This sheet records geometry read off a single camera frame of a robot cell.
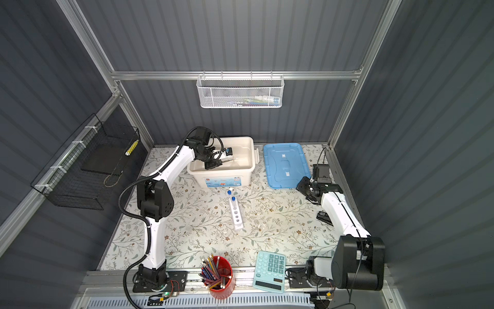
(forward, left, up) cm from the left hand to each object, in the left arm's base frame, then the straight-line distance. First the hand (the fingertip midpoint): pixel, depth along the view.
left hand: (217, 159), depth 97 cm
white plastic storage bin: (-12, -10, +3) cm, 16 cm away
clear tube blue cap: (-21, -8, -8) cm, 23 cm away
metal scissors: (-3, -5, +3) cm, 7 cm away
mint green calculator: (-50, -21, -11) cm, 56 cm away
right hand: (-19, -40, 0) cm, 44 cm away
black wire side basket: (-16, +47, +15) cm, 52 cm away
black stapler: (-30, -49, -9) cm, 58 cm away
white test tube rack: (-26, -9, -8) cm, 29 cm away
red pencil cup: (-52, -3, -4) cm, 52 cm away
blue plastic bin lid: (+5, -38, -12) cm, 40 cm away
